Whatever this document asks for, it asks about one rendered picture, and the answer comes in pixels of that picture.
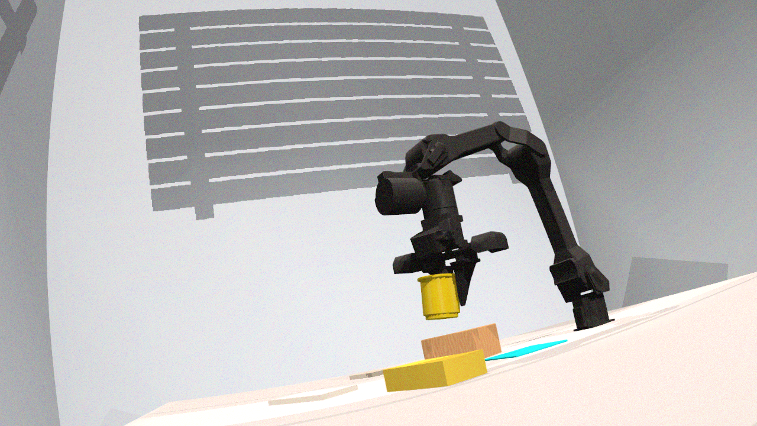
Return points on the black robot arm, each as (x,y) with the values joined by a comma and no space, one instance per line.
(408,192)

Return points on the yellow cup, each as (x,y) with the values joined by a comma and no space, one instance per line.
(439,296)

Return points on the yellow rectangular block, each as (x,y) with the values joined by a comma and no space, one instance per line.
(436,372)

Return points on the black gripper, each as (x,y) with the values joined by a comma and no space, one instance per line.
(466,254)

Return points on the orange rectangular block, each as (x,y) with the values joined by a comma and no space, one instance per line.
(485,337)

